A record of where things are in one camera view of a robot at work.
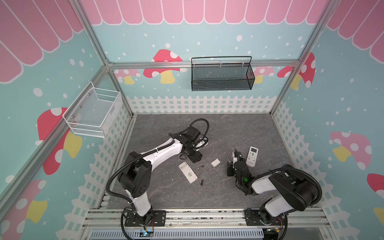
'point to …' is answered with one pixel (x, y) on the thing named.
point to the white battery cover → (215, 162)
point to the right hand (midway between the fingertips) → (227, 162)
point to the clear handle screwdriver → (229, 161)
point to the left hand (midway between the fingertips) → (194, 157)
